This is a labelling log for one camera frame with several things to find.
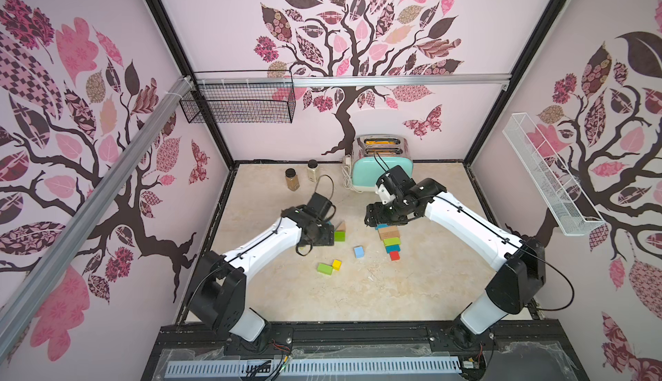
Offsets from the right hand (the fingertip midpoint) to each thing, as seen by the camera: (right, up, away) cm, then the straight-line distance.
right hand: (377, 223), depth 80 cm
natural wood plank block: (+5, -7, +15) cm, 17 cm away
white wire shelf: (+49, +5, -15) cm, 51 cm away
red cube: (+8, -13, +10) cm, 18 cm away
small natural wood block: (-11, -4, +17) cm, 21 cm away
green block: (-17, -17, +8) cm, 25 cm away
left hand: (-19, -8, +5) cm, 21 cm away
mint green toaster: (+2, +24, +21) cm, 32 cm away
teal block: (+8, -11, +13) cm, 19 cm away
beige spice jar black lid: (-23, +19, +28) cm, 41 cm away
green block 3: (+9, -9, +15) cm, 20 cm away
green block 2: (-12, -7, +14) cm, 20 cm away
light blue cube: (-5, -12, +10) cm, 16 cm away
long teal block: (+5, -4, +18) cm, 19 cm away
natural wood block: (+8, -5, +18) cm, 20 cm away
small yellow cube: (-13, -15, +8) cm, 22 cm away
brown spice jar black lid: (-31, +14, +25) cm, 42 cm away
